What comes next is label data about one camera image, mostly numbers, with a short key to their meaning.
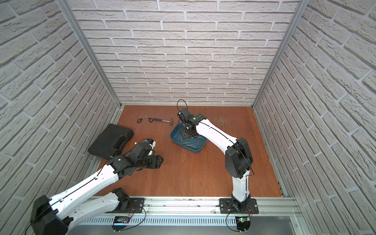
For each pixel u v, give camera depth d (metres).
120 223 0.70
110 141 0.92
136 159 0.59
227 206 0.74
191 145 0.97
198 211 0.74
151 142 0.72
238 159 0.48
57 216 0.39
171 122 1.08
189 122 0.62
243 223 0.70
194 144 0.97
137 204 0.75
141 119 1.10
